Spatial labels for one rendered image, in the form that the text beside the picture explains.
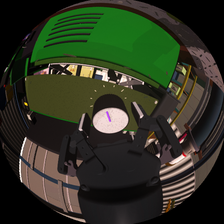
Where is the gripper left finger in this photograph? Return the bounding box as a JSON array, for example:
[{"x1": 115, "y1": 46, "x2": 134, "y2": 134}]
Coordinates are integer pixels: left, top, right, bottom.
[{"x1": 57, "y1": 112, "x2": 106, "y2": 176}]

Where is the black dial with white face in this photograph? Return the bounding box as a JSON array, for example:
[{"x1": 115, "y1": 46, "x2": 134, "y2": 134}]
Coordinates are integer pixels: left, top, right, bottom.
[{"x1": 92, "y1": 94, "x2": 130, "y2": 134}]

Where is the green mower hood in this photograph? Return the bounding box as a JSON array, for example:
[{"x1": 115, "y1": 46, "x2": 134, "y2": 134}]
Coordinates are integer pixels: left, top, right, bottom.
[{"x1": 10, "y1": 7, "x2": 181, "y2": 89}]

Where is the dark grey bracket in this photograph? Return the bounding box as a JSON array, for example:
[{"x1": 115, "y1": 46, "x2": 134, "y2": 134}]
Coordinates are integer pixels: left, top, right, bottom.
[{"x1": 152, "y1": 92, "x2": 182, "y2": 120}]

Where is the yellow wall poster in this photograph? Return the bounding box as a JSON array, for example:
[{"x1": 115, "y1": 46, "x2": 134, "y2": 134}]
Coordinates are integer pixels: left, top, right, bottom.
[{"x1": 67, "y1": 64, "x2": 95, "y2": 78}]

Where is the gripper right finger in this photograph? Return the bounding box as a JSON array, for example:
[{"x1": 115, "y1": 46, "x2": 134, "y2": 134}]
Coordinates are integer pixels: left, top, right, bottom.
[{"x1": 131, "y1": 101, "x2": 184, "y2": 159}]

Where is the olive green panel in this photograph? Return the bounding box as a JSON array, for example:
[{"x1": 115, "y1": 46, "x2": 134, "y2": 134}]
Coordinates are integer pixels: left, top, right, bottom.
[{"x1": 25, "y1": 74, "x2": 159, "y2": 132}]

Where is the yellow curved rail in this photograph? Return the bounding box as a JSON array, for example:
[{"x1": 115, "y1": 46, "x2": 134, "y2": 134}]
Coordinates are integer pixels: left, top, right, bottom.
[{"x1": 147, "y1": 65, "x2": 198, "y2": 140}]

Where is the white and red cylinder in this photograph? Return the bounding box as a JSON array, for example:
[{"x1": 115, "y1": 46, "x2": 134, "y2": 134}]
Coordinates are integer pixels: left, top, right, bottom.
[{"x1": 157, "y1": 122, "x2": 193, "y2": 165}]

